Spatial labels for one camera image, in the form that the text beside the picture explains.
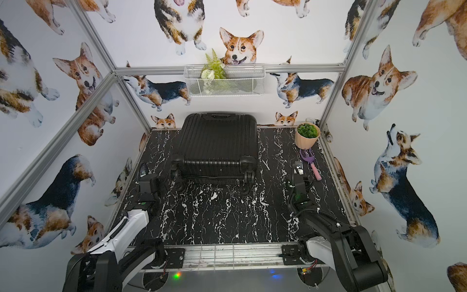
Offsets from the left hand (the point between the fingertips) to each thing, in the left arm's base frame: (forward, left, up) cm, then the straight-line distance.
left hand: (156, 178), depth 87 cm
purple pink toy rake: (+16, -81, -10) cm, 84 cm away
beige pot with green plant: (+26, -78, +1) cm, 82 cm away
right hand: (+1, -68, +2) cm, 68 cm away
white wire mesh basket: (+41, -41, +26) cm, 64 cm away
